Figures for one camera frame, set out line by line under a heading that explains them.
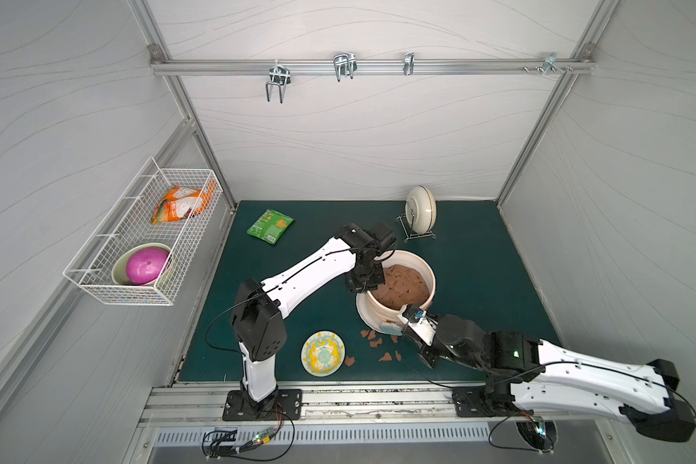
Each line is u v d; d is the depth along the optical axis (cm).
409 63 73
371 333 85
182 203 71
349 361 80
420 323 58
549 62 77
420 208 98
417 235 107
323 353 82
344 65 76
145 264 57
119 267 58
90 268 55
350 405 75
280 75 78
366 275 66
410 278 86
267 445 68
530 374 47
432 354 60
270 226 110
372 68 79
